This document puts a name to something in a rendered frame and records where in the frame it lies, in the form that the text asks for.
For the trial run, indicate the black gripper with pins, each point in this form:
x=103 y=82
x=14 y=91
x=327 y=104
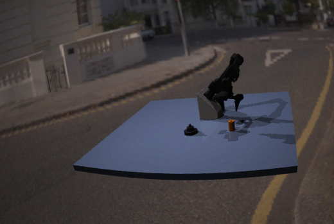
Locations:
x=237 y=98

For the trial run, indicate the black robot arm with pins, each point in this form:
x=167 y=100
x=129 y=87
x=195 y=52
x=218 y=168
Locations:
x=224 y=82

